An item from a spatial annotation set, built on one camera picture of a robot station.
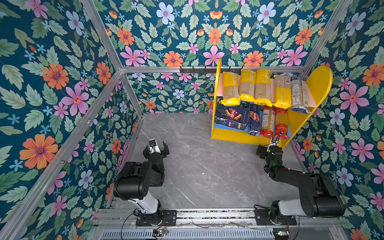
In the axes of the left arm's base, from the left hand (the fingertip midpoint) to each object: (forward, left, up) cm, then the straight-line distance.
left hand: (155, 140), depth 88 cm
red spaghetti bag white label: (+10, -70, +3) cm, 70 cm away
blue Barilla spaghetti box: (+8, -62, +4) cm, 63 cm away
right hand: (-5, -69, -5) cm, 70 cm away
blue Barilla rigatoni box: (+10, -48, +7) cm, 49 cm away
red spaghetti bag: (+6, -79, +3) cm, 79 cm away
